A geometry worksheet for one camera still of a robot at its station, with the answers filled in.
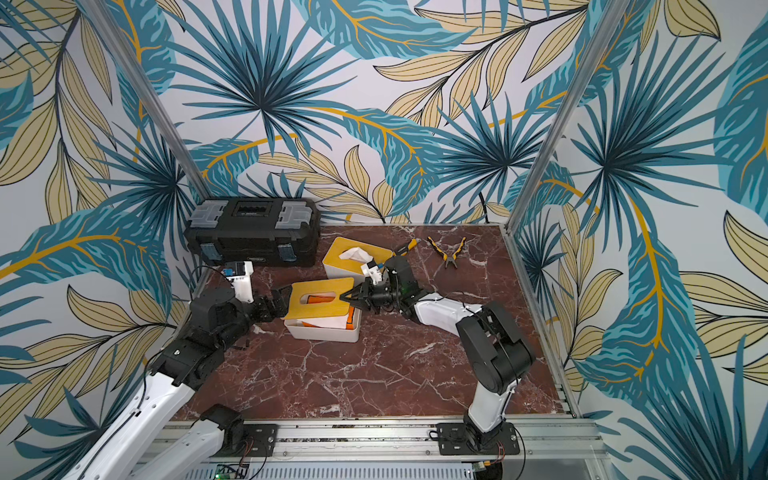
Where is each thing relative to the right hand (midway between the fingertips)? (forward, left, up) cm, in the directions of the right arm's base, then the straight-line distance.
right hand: (340, 298), depth 81 cm
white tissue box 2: (-4, +12, -13) cm, 18 cm away
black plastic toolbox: (+25, +26, +1) cm, 36 cm away
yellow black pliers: (+26, -35, -15) cm, 46 cm away
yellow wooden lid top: (+25, +3, -7) cm, 26 cm away
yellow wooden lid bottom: (+4, 0, -1) cm, 4 cm away
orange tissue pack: (+5, +7, -8) cm, 12 cm away
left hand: (-3, +15, +8) cm, 17 cm away
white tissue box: (+17, -4, -2) cm, 18 cm away
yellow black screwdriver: (+32, -23, -15) cm, 42 cm away
